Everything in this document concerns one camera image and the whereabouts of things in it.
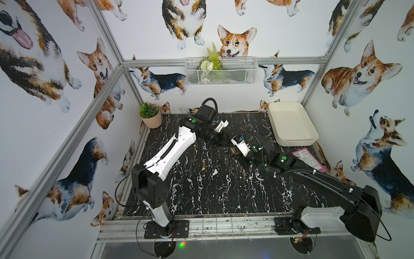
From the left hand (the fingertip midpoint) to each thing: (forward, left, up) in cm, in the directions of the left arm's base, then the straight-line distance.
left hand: (234, 144), depth 73 cm
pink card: (+7, -46, -25) cm, 53 cm away
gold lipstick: (-2, 0, -2) cm, 3 cm away
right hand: (-2, 0, -4) cm, 5 cm away
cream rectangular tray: (+33, -46, -26) cm, 62 cm away
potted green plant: (+33, +50, -14) cm, 61 cm away
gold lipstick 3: (0, -6, -26) cm, 27 cm away
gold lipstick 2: (+2, +15, -24) cm, 28 cm away
